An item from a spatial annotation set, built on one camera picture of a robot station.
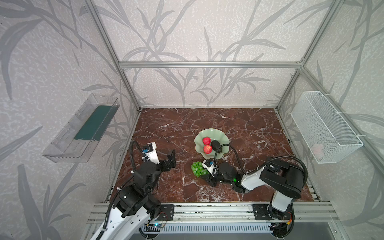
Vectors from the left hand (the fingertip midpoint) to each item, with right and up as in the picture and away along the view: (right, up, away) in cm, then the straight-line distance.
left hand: (169, 147), depth 71 cm
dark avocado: (+24, -3, +26) cm, 35 cm away
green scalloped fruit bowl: (+24, +3, +30) cm, 38 cm away
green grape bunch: (+13, -15, +12) cm, 23 cm away
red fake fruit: (+18, 0, +26) cm, 32 cm away
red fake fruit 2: (+19, -5, +21) cm, 29 cm away
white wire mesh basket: (+69, +7, -7) cm, 70 cm away
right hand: (+15, -15, +15) cm, 26 cm away
